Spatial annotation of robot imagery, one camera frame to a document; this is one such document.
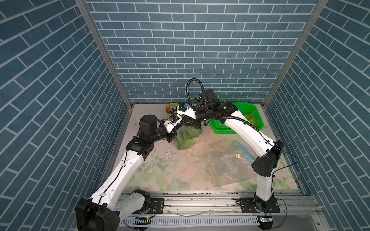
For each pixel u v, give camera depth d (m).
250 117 1.02
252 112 1.06
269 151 0.47
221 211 0.74
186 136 0.79
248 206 0.74
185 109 0.60
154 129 0.62
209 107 0.58
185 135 0.80
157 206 0.73
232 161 0.89
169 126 0.62
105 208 0.38
